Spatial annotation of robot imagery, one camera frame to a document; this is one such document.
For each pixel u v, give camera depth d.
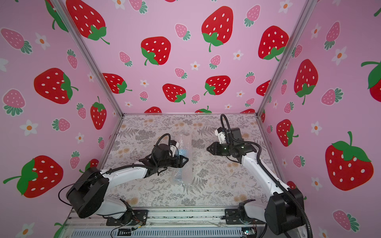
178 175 0.80
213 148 0.75
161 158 0.69
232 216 0.73
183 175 0.79
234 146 0.62
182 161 0.78
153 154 0.69
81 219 0.75
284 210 0.40
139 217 0.74
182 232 0.70
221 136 0.75
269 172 0.46
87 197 0.43
